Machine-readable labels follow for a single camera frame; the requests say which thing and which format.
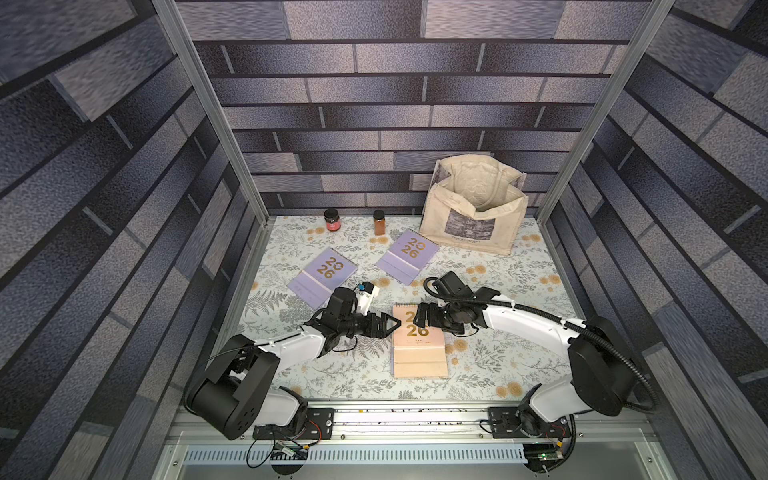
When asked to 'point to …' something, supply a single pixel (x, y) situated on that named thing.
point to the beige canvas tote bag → (476, 202)
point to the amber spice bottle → (379, 222)
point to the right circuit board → (542, 457)
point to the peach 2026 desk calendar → (418, 352)
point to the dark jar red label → (332, 218)
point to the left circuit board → (288, 451)
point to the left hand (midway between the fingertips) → (392, 321)
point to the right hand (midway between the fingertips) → (424, 321)
